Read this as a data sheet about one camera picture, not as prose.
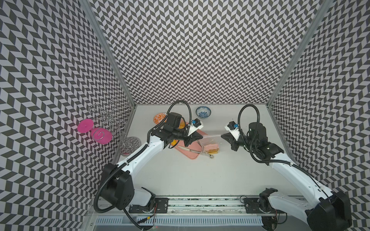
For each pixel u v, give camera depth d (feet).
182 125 2.06
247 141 2.10
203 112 3.67
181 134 2.20
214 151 2.63
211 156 2.91
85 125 2.19
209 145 2.53
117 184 1.32
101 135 2.11
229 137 2.29
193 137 2.23
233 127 2.10
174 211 2.36
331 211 1.26
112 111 3.12
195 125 2.13
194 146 3.18
